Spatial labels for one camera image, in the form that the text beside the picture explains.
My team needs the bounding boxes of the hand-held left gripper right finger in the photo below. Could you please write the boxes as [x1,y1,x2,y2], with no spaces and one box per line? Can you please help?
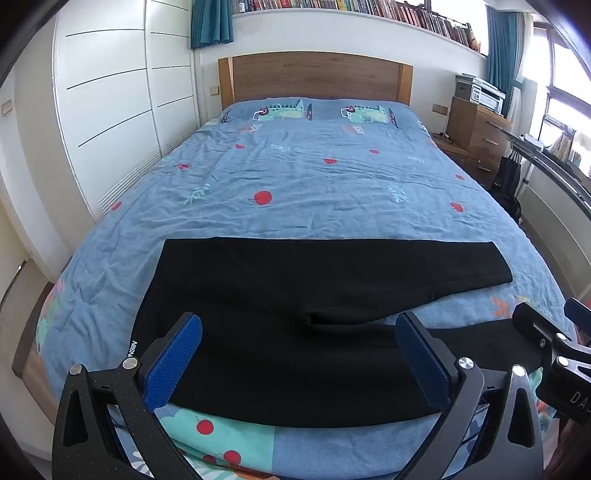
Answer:
[394,311,543,480]

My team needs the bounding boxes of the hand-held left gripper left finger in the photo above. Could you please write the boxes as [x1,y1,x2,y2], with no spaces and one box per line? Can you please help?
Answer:
[52,312,204,480]

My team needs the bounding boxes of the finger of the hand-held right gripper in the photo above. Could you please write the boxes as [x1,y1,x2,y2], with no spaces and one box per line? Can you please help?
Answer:
[564,298,591,326]
[512,302,591,366]

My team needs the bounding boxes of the black pants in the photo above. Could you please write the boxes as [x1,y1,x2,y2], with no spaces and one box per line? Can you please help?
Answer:
[130,237,555,428]

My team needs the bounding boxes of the black bag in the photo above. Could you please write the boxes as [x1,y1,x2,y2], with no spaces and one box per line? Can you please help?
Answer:
[492,154,525,222]

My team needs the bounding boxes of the wooden nightstand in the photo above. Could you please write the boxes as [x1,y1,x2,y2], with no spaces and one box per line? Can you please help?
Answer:
[431,136,472,168]

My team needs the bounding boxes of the wooden dresser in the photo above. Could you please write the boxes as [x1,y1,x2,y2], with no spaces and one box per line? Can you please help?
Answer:
[447,96,513,188]

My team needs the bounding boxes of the white printer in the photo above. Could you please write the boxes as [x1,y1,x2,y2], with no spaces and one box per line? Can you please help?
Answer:
[455,74,507,115]

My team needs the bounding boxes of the window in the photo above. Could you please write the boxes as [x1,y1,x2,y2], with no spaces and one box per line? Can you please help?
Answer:
[522,14,591,153]

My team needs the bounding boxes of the dinosaur print pillow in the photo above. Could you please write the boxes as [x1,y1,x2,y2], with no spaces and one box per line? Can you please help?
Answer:
[314,99,419,134]
[221,98,317,127]

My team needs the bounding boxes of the white wardrobe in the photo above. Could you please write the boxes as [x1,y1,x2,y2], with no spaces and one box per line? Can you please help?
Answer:
[51,0,201,222]

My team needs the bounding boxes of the long teal curtain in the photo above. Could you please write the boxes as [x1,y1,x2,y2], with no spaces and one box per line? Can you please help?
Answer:
[485,4,525,116]

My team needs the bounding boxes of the wooden headboard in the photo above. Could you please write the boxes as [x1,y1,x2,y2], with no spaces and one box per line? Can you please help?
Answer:
[218,52,414,112]

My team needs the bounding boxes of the short teal curtain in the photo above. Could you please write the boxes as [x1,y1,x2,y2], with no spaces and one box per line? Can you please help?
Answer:
[190,0,235,49]

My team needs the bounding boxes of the row of books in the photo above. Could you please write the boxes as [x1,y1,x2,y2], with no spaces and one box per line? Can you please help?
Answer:
[232,0,481,51]

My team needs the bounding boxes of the black metal rail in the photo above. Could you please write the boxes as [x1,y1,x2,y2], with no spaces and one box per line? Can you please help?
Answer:
[501,129,591,208]

